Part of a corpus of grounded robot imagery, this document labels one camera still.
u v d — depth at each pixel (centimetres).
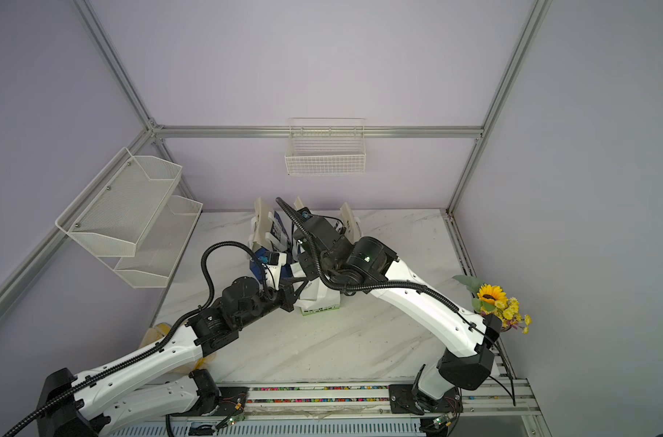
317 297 69
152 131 91
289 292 62
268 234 85
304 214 53
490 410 73
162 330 85
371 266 41
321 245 43
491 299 66
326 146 95
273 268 63
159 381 48
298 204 88
